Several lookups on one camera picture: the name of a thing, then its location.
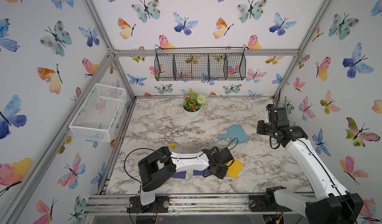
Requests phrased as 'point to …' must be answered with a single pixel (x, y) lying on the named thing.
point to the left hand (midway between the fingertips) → (224, 173)
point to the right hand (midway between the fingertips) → (264, 123)
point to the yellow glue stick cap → (172, 145)
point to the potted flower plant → (192, 104)
